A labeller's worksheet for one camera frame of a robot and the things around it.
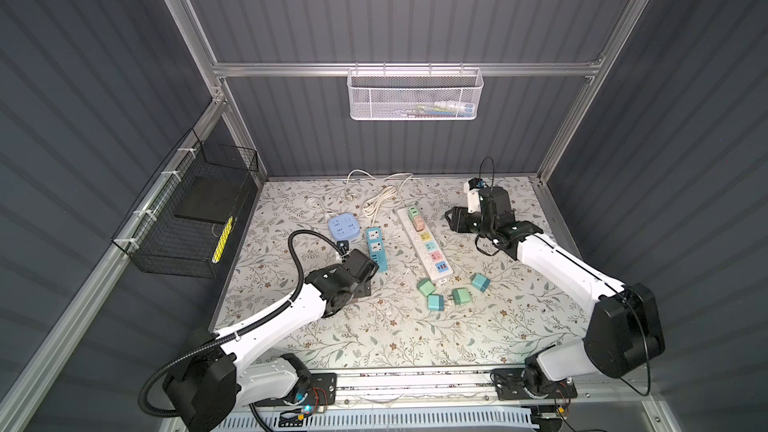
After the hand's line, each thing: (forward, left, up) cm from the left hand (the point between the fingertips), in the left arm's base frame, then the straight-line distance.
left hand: (353, 282), depth 83 cm
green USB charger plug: (+25, -20, -1) cm, 32 cm away
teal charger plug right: (+1, -39, -7) cm, 39 cm away
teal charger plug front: (-5, -24, -7) cm, 25 cm away
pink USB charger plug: (+21, -22, -1) cm, 30 cm away
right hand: (+14, -30, +10) cm, 35 cm away
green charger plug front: (-4, -31, -6) cm, 32 cm away
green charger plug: (0, -22, -6) cm, 23 cm away
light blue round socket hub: (+23, +4, -5) cm, 24 cm away
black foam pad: (+16, +36, +19) cm, 44 cm away
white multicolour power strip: (+11, -24, -6) cm, 27 cm away
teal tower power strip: (+14, -7, -5) cm, 17 cm away
